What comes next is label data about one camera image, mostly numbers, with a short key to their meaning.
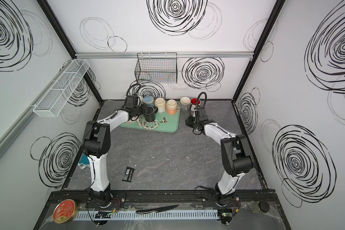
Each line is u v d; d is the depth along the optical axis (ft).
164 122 3.48
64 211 2.23
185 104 3.54
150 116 3.35
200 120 2.42
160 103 3.48
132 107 2.65
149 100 3.48
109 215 2.36
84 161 2.59
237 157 1.56
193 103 3.57
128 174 2.67
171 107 3.45
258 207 2.10
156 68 4.06
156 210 2.32
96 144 1.81
